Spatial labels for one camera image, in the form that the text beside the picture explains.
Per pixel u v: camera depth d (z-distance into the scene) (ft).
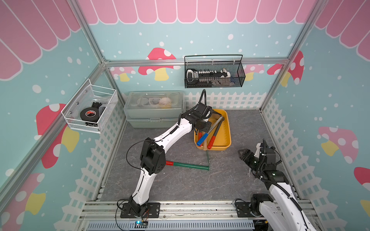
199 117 2.27
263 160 2.01
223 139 3.38
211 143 2.99
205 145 2.93
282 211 1.56
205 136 3.01
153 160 1.74
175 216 2.41
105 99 2.53
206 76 2.87
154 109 3.39
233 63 2.93
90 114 2.33
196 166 2.97
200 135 3.14
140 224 2.39
